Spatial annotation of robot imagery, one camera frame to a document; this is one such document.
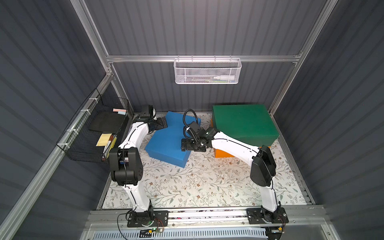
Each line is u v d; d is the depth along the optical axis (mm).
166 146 892
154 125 804
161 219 725
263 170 482
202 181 864
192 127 662
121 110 846
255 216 735
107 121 774
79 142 669
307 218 739
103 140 721
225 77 937
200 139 628
